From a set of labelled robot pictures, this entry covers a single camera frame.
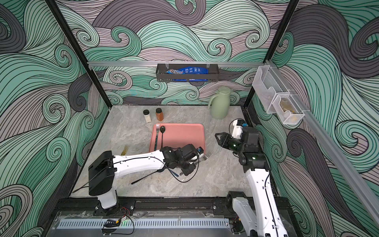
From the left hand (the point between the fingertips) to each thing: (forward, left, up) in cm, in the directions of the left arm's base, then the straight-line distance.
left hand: (194, 164), depth 78 cm
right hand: (+9, -13, +14) cm, 21 cm away
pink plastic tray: (+24, +10, -9) cm, 28 cm away
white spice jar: (+38, +34, -1) cm, 51 cm away
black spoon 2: (+29, +22, -9) cm, 37 cm away
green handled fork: (+29, +26, -9) cm, 40 cm away
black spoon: (-1, +21, -8) cm, 22 cm away
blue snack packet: (+51, +2, +25) cm, 57 cm away
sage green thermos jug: (+41, -19, +6) cm, 45 cm away
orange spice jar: (+38, +24, -2) cm, 45 cm away
